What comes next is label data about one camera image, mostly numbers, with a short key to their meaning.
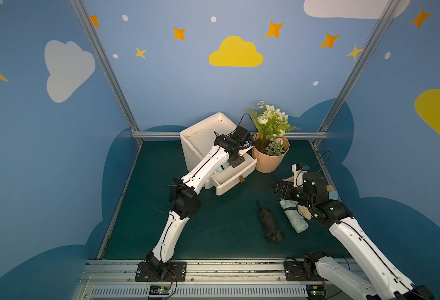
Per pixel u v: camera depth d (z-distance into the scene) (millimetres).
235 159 781
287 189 675
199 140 913
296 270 749
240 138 699
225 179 895
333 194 986
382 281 401
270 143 965
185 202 565
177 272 745
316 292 731
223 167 885
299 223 836
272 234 787
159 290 718
